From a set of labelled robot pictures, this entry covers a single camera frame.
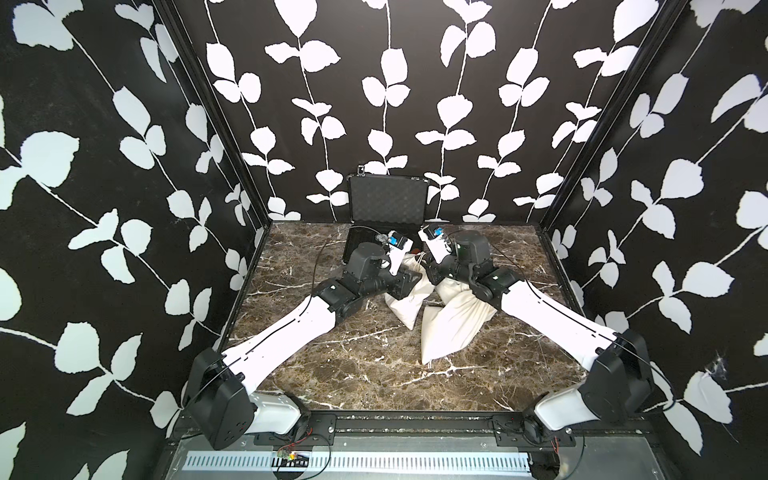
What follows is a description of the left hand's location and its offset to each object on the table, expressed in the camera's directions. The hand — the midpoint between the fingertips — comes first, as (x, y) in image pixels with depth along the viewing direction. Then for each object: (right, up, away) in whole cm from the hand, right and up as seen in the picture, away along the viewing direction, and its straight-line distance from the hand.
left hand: (416, 267), depth 74 cm
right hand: (0, +4, +5) cm, 6 cm away
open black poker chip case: (-10, +22, +36) cm, 43 cm away
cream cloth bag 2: (-1, -13, +15) cm, 20 cm away
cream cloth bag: (+12, -17, +9) cm, 23 cm away
